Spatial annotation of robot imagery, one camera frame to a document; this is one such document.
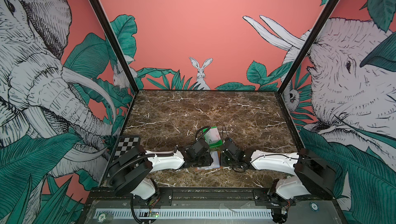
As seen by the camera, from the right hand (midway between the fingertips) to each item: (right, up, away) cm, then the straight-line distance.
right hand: (217, 160), depth 85 cm
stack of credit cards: (-2, +12, +8) cm, 15 cm away
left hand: (-2, +1, -2) cm, 3 cm away
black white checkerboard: (-55, +8, +3) cm, 55 cm away
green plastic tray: (0, +8, +3) cm, 9 cm away
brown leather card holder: (-1, +2, +1) cm, 2 cm away
